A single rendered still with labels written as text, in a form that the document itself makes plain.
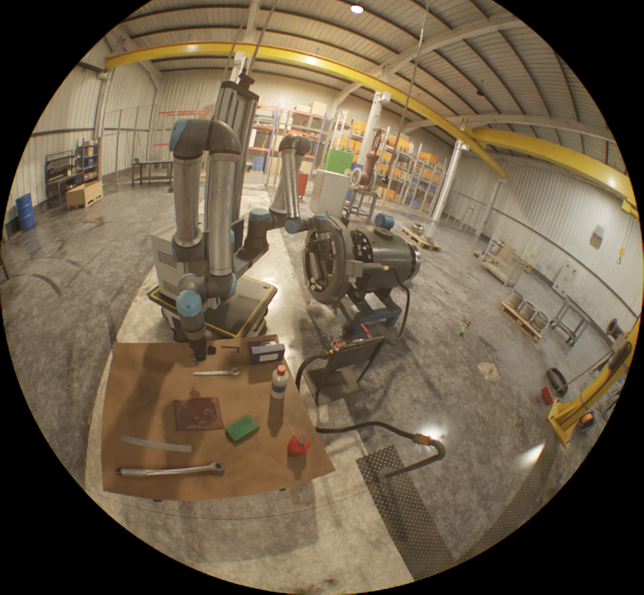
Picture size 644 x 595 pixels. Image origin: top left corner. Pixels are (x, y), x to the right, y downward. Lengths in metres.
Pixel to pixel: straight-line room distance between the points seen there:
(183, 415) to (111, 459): 0.44
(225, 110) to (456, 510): 2.80
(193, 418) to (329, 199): 5.32
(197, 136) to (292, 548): 1.86
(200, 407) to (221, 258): 0.64
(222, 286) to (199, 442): 0.65
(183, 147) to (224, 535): 1.74
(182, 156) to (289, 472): 1.20
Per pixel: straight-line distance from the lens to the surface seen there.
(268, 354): 1.04
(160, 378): 1.15
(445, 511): 1.84
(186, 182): 0.86
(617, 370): 3.42
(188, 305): 0.73
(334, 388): 1.66
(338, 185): 5.59
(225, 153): 0.76
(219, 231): 0.77
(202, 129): 0.77
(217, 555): 1.51
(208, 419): 0.99
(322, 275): 1.79
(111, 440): 1.15
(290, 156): 1.37
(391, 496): 1.59
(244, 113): 1.46
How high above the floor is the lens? 1.40
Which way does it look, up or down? 29 degrees down
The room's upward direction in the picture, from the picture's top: 15 degrees clockwise
